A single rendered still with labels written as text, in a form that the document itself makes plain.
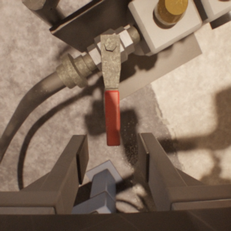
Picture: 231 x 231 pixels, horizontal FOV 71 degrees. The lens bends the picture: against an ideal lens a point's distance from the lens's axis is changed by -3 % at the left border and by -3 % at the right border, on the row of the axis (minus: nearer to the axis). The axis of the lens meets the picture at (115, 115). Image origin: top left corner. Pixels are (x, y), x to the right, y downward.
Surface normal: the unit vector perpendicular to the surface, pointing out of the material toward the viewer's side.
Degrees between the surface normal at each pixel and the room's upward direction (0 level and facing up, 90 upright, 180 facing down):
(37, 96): 23
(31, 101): 33
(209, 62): 0
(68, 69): 9
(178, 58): 0
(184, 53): 0
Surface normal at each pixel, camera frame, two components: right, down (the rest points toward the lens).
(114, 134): 0.02, 0.25
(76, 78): 0.25, 0.60
